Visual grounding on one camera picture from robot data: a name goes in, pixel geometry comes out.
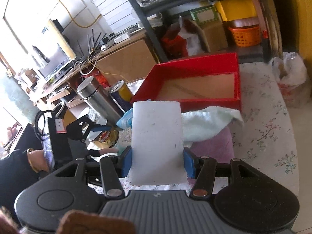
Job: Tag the green box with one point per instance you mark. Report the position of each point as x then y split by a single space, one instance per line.
204 14

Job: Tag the red cardboard box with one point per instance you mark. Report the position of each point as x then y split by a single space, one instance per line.
195 82

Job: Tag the wooden tv cabinet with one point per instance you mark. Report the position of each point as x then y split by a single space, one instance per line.
130 60

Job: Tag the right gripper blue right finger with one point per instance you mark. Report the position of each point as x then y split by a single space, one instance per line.
203 170

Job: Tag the white plastic bag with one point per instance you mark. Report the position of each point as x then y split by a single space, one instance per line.
292 78

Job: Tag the television monitor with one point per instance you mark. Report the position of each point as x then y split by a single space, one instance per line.
51 51

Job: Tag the blue yellow drink can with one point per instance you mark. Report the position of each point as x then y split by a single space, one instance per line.
122 94

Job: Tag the purple towel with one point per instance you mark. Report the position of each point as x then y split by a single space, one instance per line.
220 147

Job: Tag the stainless steel thermos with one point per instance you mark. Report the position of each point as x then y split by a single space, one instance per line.
92 92

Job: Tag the white sponge block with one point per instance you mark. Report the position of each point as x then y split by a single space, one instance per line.
157 144

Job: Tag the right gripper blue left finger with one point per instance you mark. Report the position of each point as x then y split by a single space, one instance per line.
112 168

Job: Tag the light green towel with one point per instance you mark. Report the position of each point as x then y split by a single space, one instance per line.
201 125

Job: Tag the red white bag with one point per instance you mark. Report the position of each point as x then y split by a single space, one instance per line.
182 40

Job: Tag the black wifi router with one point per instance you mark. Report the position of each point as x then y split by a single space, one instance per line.
91 43

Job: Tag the brown cardboard carton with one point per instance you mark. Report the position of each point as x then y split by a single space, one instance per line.
212 35

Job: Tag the person left hand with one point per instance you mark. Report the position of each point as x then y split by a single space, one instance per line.
37 161

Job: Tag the orange plastic basket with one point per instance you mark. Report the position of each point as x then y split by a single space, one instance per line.
246 36

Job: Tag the yellow box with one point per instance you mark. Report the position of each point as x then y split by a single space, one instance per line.
231 10

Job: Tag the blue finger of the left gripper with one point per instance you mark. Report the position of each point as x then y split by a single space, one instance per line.
101 128

